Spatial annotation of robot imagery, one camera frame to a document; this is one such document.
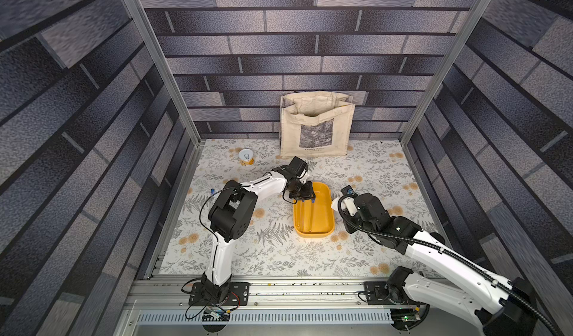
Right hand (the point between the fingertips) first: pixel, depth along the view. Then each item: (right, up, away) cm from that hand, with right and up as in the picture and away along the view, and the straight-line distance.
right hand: (343, 208), depth 80 cm
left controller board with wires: (-44, -33, -9) cm, 55 cm away
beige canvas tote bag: (-8, +33, +14) cm, 37 cm away
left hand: (-9, +3, +13) cm, 16 cm away
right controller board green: (+17, -33, -10) cm, 39 cm away
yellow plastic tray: (-10, -7, +12) cm, 17 cm away
